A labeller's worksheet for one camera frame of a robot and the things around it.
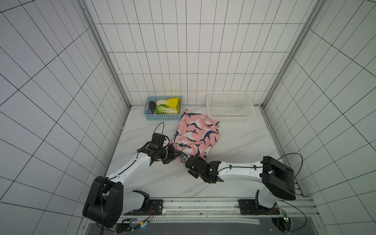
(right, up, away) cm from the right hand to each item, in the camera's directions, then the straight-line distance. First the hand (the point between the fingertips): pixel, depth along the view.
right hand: (188, 164), depth 84 cm
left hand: (-6, +5, -1) cm, 8 cm away
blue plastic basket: (-29, +28, +23) cm, 46 cm away
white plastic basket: (+35, +36, +34) cm, 61 cm away
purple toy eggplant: (-28, +36, +29) cm, 54 cm away
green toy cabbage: (-18, +34, +24) cm, 45 cm away
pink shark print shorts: (+5, +15, +17) cm, 24 cm away
